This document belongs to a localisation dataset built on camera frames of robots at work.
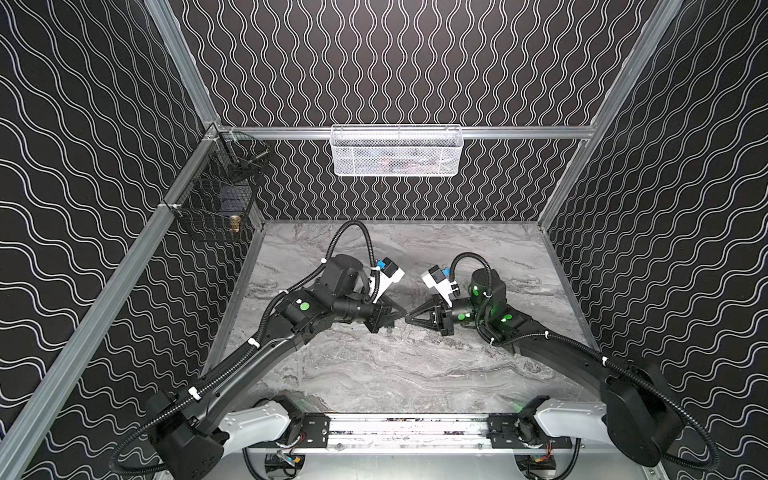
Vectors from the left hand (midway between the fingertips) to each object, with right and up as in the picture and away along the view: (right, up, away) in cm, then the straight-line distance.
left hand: (411, 314), depth 65 cm
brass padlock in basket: (-48, +22, +19) cm, 56 cm away
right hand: (-1, -2, +4) cm, 5 cm away
